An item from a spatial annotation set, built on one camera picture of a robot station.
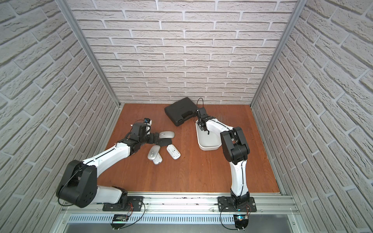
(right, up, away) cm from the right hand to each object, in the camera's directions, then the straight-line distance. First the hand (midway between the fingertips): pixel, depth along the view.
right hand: (210, 121), depth 103 cm
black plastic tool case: (-22, +8, +5) cm, 24 cm away
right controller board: (+11, -50, -32) cm, 60 cm away
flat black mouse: (-32, -14, -7) cm, 36 cm away
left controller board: (-50, -49, -32) cm, 77 cm away
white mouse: (-25, -19, -13) cm, 34 cm away
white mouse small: (-34, -23, -15) cm, 44 cm away
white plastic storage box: (-2, -14, -8) cm, 16 cm away
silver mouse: (-38, -19, -13) cm, 44 cm away
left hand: (-38, -6, -13) cm, 40 cm away
